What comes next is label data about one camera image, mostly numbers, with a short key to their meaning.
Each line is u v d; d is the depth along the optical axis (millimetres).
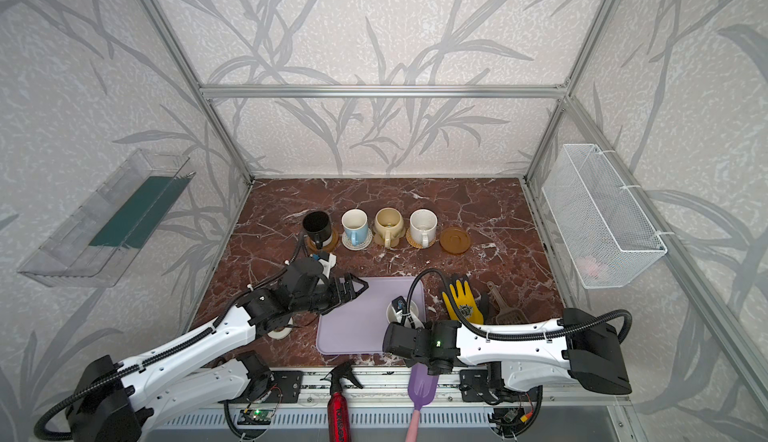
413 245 1012
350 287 692
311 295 642
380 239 988
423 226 992
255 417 713
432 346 556
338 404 692
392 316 707
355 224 966
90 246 631
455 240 1019
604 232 615
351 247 990
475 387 737
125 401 396
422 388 730
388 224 1023
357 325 845
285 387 735
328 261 750
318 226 956
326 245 983
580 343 466
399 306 690
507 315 846
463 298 869
